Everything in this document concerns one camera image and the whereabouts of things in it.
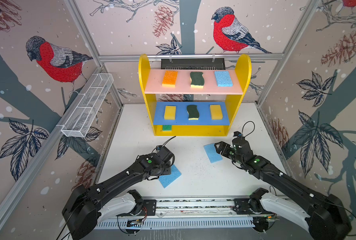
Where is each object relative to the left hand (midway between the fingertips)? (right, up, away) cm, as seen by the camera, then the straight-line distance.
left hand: (167, 169), depth 79 cm
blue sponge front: (0, -7, +2) cm, 7 cm away
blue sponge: (+28, +4, +11) cm, 30 cm away
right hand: (+28, +11, +3) cm, 30 cm away
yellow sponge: (0, +31, +16) cm, 35 cm away
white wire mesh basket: (-42, +25, -9) cm, 50 cm away
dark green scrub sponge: (+15, +32, +16) cm, 39 cm away
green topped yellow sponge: (-2, +21, +24) cm, 31 cm away
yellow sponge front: (+30, +31, +14) cm, 46 cm away
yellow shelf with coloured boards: (+19, +40, +43) cm, 62 cm away
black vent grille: (+15, +63, +16) cm, 67 cm away
